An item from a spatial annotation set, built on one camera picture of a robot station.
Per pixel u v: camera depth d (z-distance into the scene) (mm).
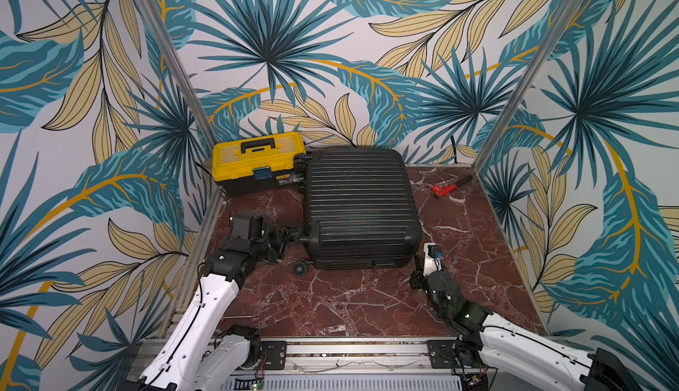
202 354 439
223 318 482
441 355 733
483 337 572
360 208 824
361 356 751
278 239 671
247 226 558
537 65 858
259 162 992
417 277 732
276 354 745
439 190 1099
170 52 818
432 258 703
